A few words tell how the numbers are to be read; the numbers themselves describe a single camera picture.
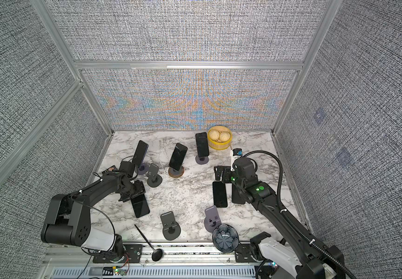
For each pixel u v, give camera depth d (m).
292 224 0.44
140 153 0.94
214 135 1.10
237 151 0.68
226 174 0.69
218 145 1.08
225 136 1.10
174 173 0.99
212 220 0.76
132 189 0.78
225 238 0.76
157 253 0.74
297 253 0.46
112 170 0.98
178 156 0.90
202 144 0.98
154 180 0.91
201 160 1.05
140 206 0.86
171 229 0.76
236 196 0.88
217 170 0.70
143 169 0.99
